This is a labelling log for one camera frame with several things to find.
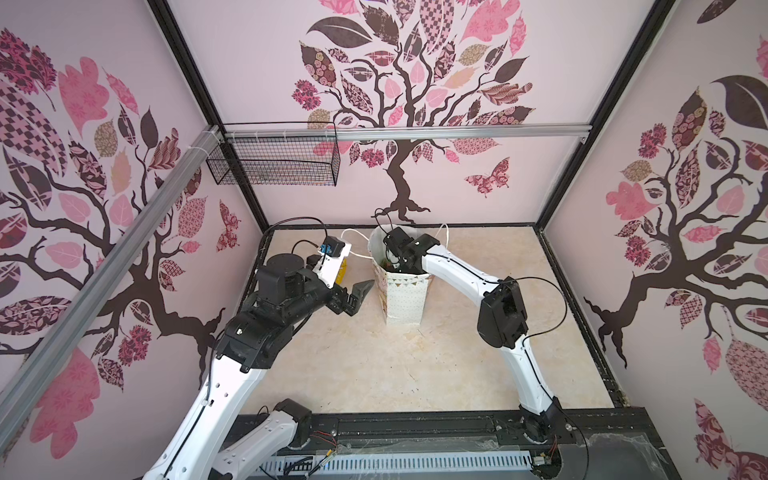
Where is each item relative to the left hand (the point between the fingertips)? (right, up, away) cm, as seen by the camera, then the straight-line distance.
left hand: (355, 276), depth 63 cm
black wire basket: (-29, +38, +31) cm, 57 cm away
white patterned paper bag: (+12, -7, +18) cm, 22 cm away
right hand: (+10, -3, +30) cm, 32 cm away
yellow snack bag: (-9, -2, +38) cm, 39 cm away
